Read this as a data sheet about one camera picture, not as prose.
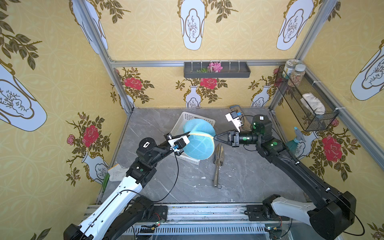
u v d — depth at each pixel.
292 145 0.84
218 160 0.92
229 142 0.63
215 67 0.88
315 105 0.69
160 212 0.74
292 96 1.03
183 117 1.10
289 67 0.85
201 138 0.65
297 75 0.80
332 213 0.37
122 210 0.47
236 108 1.18
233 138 0.59
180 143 0.54
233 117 0.62
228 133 0.63
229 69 0.92
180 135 0.66
